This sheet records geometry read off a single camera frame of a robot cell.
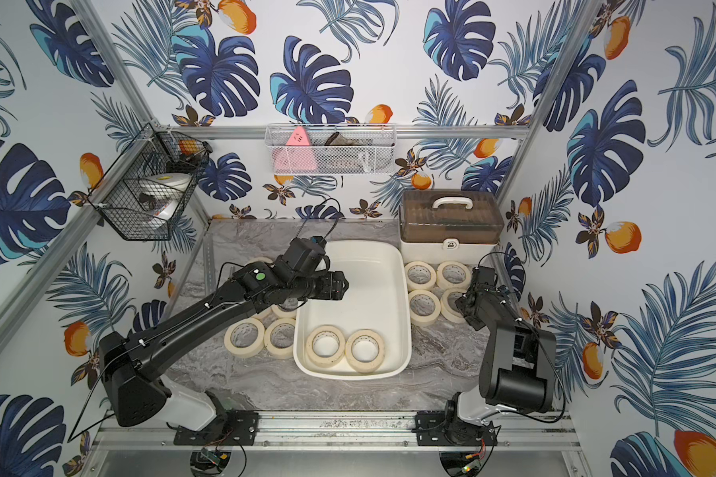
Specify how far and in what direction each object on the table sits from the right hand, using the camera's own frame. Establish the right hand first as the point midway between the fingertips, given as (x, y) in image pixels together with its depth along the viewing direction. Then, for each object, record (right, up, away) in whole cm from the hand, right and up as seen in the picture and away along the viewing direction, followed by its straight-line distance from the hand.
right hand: (470, 309), depth 93 cm
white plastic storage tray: (-29, +2, +4) cm, 29 cm away
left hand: (-40, +11, -19) cm, 45 cm away
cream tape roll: (-59, -8, -3) cm, 60 cm away
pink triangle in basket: (-54, +47, -3) cm, 72 cm away
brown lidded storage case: (-7, +26, -2) cm, 27 cm away
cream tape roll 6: (-45, -10, -5) cm, 46 cm away
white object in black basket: (-89, +34, -12) cm, 96 cm away
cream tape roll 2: (-13, +10, +11) cm, 20 cm away
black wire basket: (-96, +31, -18) cm, 103 cm away
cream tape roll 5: (-8, 0, -2) cm, 8 cm away
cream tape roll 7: (-33, -11, -6) cm, 36 cm away
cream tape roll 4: (-14, 0, +4) cm, 14 cm away
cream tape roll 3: (-6, +7, +6) cm, 11 cm away
